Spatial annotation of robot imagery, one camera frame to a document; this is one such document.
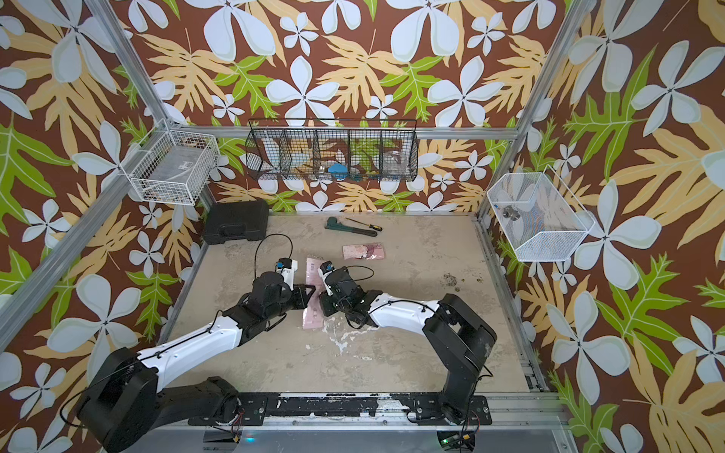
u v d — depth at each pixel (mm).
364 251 1074
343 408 750
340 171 934
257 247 1099
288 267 761
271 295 654
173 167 913
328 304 769
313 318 837
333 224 1159
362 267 767
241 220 1194
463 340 442
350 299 675
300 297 735
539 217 840
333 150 982
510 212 841
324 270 771
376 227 1150
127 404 405
